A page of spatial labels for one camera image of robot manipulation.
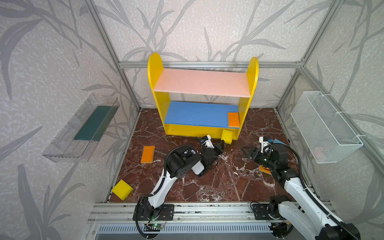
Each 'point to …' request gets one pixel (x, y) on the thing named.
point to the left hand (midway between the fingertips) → (227, 137)
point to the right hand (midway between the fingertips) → (244, 145)
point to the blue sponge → (275, 141)
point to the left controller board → (158, 225)
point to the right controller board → (279, 229)
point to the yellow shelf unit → (201, 103)
